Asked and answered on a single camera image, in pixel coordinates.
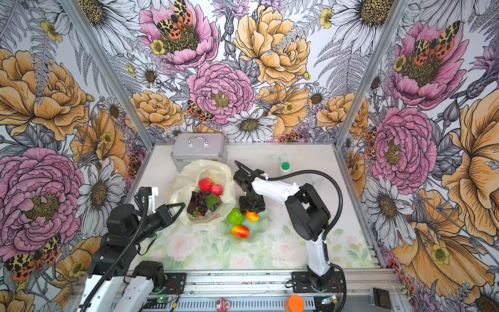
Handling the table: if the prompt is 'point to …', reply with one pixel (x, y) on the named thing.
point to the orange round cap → (295, 303)
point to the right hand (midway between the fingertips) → (251, 216)
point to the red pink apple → (216, 189)
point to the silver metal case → (188, 147)
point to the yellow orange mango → (240, 231)
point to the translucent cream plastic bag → (186, 185)
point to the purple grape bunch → (199, 202)
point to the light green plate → (256, 228)
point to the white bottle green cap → (285, 166)
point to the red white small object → (222, 305)
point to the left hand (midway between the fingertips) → (185, 211)
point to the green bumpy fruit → (235, 217)
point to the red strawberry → (205, 184)
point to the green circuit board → (332, 299)
